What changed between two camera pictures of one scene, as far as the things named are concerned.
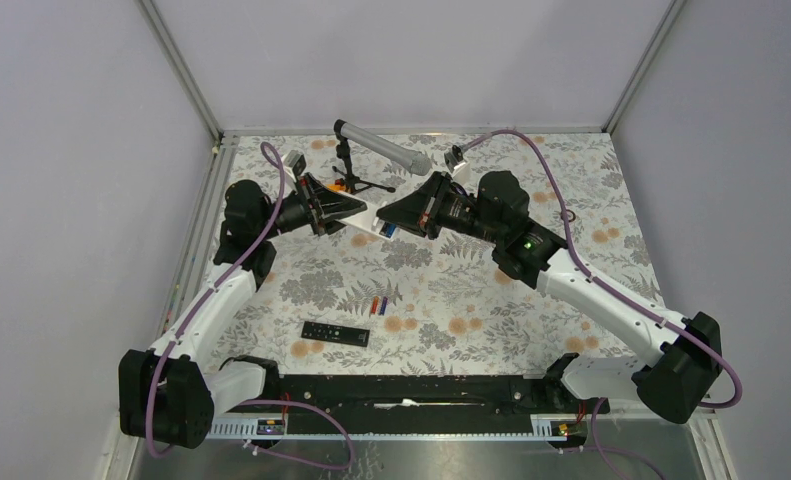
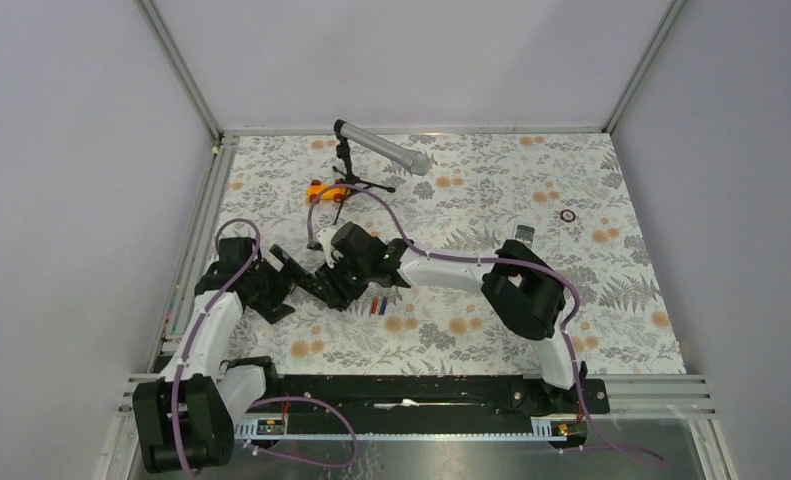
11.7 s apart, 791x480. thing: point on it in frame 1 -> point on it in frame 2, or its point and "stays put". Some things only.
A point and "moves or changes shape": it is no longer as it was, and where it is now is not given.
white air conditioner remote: x=369 y=221 moves or changes shape
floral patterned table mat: x=370 y=299 stays put
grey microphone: x=417 y=162 stays put
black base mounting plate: x=413 y=403 stays put
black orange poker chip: x=568 y=210 stays put
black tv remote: x=339 y=334 -> x=289 y=264
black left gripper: x=326 y=204 -> x=272 y=307
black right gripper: x=419 y=212 -> x=340 y=296
